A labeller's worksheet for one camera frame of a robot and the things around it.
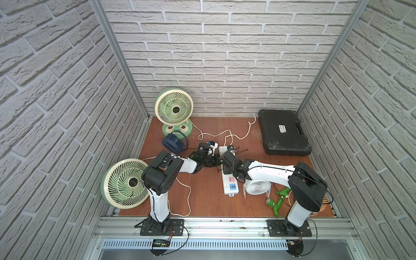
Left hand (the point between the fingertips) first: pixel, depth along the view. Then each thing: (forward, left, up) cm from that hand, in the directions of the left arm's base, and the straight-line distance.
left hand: (221, 155), depth 94 cm
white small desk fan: (-20, -17, +4) cm, 27 cm away
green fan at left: (-21, +47, +10) cm, 52 cm away
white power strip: (-17, -4, -2) cm, 18 cm away
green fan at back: (+20, +28, +20) cm, 40 cm away
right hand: (-6, -4, 0) cm, 7 cm away
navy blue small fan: (+5, +28, +5) cm, 29 cm away
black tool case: (+14, -40, +4) cm, 42 cm away
